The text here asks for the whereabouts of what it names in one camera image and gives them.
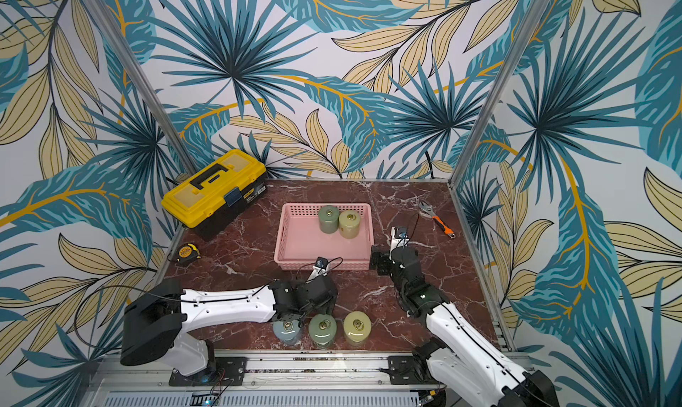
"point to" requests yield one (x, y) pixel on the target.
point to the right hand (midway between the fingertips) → (388, 247)
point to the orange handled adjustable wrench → (428, 211)
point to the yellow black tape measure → (187, 252)
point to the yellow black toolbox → (209, 200)
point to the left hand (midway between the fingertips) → (323, 296)
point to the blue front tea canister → (289, 331)
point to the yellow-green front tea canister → (357, 326)
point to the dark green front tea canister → (322, 330)
